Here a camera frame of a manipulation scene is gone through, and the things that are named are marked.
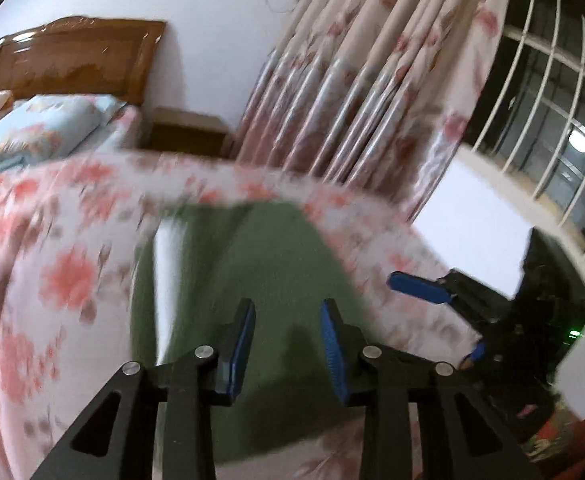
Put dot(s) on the green and white knit sweater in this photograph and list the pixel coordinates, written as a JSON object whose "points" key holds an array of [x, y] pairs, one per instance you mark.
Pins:
{"points": [[192, 274]]}

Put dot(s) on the white window grille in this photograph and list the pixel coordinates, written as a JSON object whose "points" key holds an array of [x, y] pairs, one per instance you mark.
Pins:
{"points": [[531, 118]]}

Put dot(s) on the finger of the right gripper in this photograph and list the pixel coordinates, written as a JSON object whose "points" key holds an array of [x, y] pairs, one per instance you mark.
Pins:
{"points": [[433, 291], [476, 357]]}

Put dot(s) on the pink floral bed quilt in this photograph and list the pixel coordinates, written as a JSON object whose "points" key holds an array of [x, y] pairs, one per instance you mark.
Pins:
{"points": [[69, 232]]}

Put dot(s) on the pink floral curtain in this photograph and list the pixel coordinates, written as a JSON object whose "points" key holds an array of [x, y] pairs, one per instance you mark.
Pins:
{"points": [[373, 95]]}

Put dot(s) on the dark wooden nightstand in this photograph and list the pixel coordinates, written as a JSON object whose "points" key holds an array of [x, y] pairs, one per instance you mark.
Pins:
{"points": [[179, 131]]}

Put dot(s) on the light blue floral pillow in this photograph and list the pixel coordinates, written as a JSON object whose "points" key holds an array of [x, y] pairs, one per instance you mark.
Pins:
{"points": [[52, 126]]}

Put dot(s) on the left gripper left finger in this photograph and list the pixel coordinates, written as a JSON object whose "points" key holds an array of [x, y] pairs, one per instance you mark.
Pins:
{"points": [[206, 377]]}

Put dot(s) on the carved wooden headboard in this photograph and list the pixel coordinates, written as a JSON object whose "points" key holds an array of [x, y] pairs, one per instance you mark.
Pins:
{"points": [[81, 55]]}

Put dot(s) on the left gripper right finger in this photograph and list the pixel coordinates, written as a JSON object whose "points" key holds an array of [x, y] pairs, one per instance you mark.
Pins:
{"points": [[379, 379]]}

